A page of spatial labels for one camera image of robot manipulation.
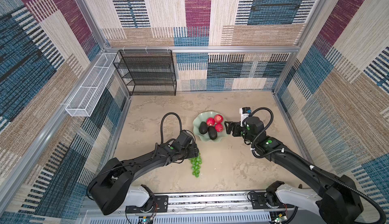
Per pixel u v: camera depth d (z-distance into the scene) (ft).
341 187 1.30
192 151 2.51
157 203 2.39
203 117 3.32
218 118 3.16
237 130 2.36
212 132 3.08
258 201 2.39
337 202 1.27
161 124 2.39
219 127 3.14
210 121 3.17
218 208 2.39
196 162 2.69
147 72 3.61
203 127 3.16
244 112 2.30
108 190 1.40
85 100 3.03
